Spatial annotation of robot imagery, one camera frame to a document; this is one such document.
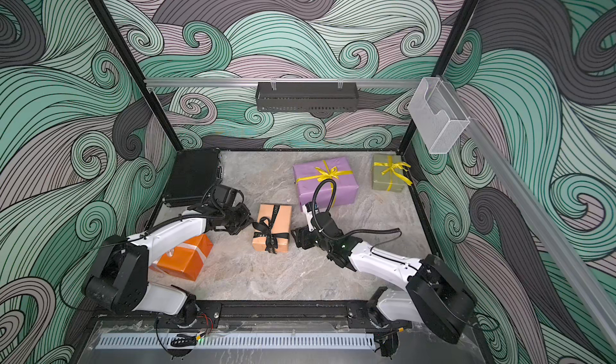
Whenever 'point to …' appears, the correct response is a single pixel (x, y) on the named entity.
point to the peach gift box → (282, 225)
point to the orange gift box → (185, 260)
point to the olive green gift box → (381, 182)
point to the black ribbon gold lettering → (267, 232)
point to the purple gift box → (310, 175)
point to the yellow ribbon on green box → (391, 167)
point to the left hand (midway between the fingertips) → (256, 216)
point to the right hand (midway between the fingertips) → (296, 231)
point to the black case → (194, 175)
